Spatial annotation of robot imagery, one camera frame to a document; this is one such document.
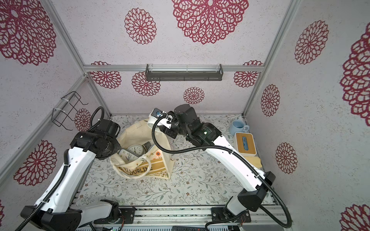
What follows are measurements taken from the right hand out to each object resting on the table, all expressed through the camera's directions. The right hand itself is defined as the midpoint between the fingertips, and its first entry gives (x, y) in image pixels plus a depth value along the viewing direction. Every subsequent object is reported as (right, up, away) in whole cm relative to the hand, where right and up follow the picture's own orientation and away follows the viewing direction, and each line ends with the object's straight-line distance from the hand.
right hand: (163, 117), depth 63 cm
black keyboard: (+12, -53, +5) cm, 55 cm away
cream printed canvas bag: (-6, -24, +13) cm, 28 cm away
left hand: (-26, -16, +9) cm, 32 cm away
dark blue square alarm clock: (-24, -21, +20) cm, 38 cm away
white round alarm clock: (-21, -19, +28) cm, 40 cm away
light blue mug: (+50, -3, +45) cm, 67 cm away
